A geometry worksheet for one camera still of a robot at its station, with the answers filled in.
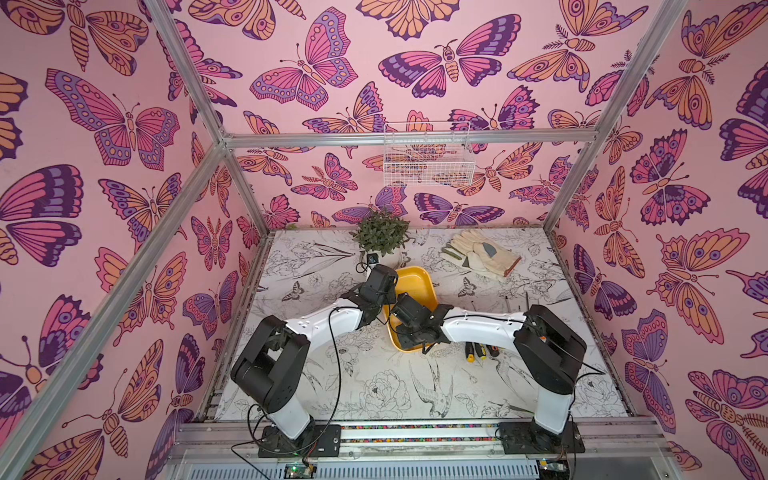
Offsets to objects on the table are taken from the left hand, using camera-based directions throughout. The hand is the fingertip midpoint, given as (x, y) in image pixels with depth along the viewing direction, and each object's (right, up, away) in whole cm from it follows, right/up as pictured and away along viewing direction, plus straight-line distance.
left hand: (389, 283), depth 92 cm
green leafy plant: (-3, +16, 0) cm, 16 cm away
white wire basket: (+14, +41, +14) cm, 45 cm away
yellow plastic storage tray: (+9, 0, +3) cm, 9 cm away
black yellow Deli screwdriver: (+23, -19, -6) cm, 31 cm away
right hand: (+3, -16, -3) cm, 17 cm away
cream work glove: (+39, +8, +18) cm, 44 cm away
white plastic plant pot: (+1, +7, +16) cm, 18 cm away
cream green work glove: (+30, +7, +16) cm, 35 cm away
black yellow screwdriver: (+26, -19, -6) cm, 33 cm away
